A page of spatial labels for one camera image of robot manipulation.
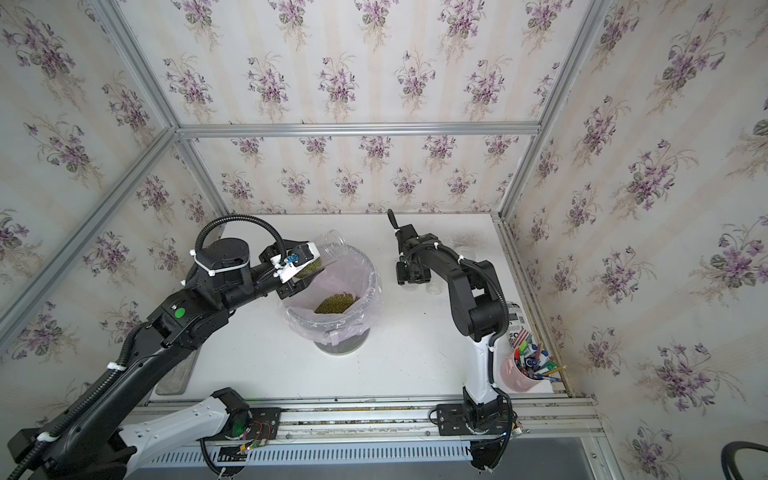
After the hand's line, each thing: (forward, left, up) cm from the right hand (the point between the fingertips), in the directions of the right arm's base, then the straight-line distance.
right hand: (414, 279), depth 98 cm
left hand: (-15, +25, +34) cm, 45 cm away
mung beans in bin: (-9, +25, 0) cm, 27 cm away
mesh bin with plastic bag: (-26, +18, +17) cm, 36 cm away
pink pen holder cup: (-33, -22, +9) cm, 41 cm away
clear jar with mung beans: (-3, -6, 0) cm, 7 cm away
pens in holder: (-29, -28, +9) cm, 41 cm away
